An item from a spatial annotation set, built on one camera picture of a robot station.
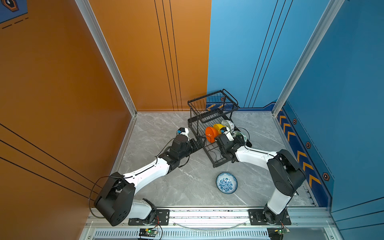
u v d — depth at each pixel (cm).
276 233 70
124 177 46
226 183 83
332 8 70
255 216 73
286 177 47
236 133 99
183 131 77
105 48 83
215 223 73
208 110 123
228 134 82
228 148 72
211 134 99
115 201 42
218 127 96
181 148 65
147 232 71
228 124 99
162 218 74
